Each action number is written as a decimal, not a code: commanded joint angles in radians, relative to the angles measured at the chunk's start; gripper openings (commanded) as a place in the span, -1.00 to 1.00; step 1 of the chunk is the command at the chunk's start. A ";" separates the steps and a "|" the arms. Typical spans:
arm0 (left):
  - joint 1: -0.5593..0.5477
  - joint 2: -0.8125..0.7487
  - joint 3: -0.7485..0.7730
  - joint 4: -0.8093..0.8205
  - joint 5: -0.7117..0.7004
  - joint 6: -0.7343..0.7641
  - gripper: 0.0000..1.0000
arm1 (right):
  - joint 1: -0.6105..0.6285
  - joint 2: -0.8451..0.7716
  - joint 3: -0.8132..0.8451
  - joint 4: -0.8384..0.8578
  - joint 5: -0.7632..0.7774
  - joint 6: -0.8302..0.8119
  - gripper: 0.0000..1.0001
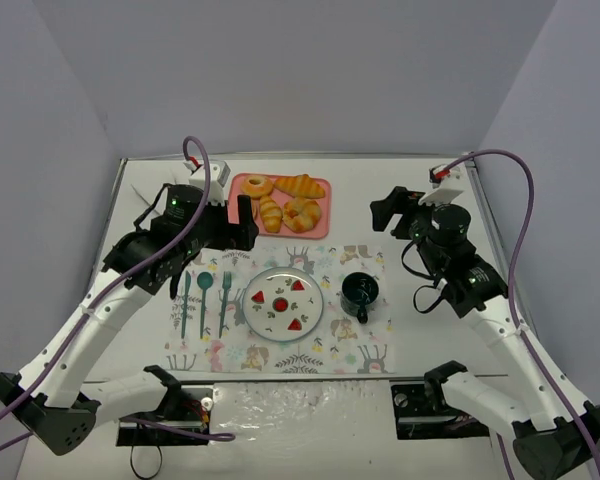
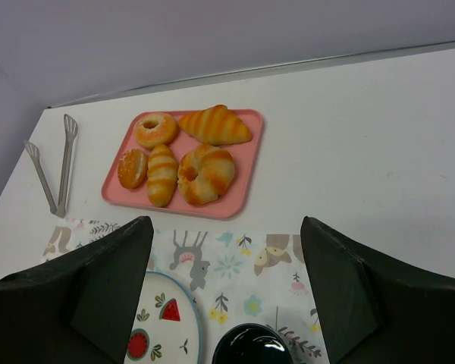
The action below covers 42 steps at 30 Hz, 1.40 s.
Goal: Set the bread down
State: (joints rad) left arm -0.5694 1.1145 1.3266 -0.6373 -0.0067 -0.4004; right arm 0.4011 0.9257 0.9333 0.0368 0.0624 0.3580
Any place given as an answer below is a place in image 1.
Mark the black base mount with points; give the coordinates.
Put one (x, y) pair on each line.
(190, 411)
(416, 418)

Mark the white strawberry plate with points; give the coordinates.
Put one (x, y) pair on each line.
(282, 304)

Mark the ridged oval bread roll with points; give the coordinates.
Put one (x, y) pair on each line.
(270, 213)

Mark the dark green mug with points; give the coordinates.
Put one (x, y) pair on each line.
(359, 292)

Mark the teal plastic fork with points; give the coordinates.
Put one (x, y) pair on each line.
(226, 286)

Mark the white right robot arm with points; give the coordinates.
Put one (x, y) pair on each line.
(552, 426)

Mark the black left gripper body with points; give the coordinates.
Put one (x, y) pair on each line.
(228, 226)

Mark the floral patterned placemat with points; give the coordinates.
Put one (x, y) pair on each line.
(338, 345)

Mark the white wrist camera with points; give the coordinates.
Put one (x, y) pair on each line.
(216, 176)
(446, 185)

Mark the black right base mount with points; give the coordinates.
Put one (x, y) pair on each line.
(416, 418)

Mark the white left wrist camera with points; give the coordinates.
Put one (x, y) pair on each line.
(216, 176)

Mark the ring donut bread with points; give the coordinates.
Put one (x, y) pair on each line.
(256, 186)

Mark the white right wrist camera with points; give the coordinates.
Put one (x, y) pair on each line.
(446, 185)

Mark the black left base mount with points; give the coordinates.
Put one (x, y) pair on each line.
(190, 411)

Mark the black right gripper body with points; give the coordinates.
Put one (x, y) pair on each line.
(402, 216)

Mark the teal plastic spoon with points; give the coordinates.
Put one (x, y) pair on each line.
(204, 281)

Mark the curled croissant bread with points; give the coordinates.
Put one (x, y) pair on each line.
(301, 215)

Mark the long croissant bread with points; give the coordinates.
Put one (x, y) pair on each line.
(300, 186)

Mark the teal plastic knife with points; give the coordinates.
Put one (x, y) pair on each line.
(185, 303)

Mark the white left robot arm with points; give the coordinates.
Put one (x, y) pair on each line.
(49, 395)

